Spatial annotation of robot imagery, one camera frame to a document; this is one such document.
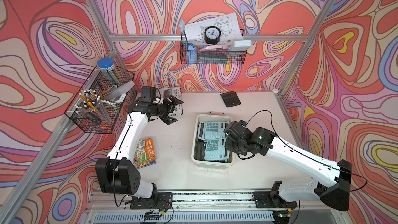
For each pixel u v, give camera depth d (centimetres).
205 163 74
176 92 115
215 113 108
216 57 82
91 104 58
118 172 41
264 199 72
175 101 69
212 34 78
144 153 84
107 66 69
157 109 66
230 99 115
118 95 72
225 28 83
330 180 39
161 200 73
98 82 76
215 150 78
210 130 88
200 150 82
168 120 75
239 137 53
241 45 71
